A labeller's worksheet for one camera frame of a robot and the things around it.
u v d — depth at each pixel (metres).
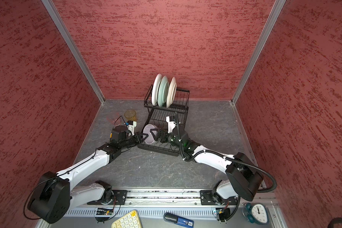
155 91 0.78
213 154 0.52
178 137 0.59
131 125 0.77
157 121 1.05
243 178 0.42
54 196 0.40
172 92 0.79
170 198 0.76
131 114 1.03
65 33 0.81
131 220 0.67
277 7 0.71
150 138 0.83
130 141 0.72
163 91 0.79
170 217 0.65
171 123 0.71
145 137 0.81
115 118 1.07
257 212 0.67
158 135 0.68
